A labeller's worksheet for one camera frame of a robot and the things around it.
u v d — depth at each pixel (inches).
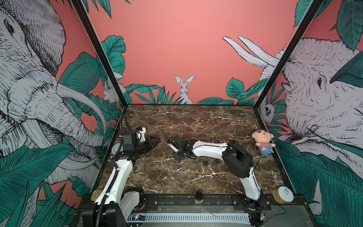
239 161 20.3
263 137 36.6
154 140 30.7
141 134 26.6
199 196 29.3
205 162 34.7
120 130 43.1
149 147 28.2
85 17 28.8
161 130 41.3
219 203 29.5
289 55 34.7
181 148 28.1
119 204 16.4
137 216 27.6
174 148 30.3
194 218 27.6
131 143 24.3
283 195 29.0
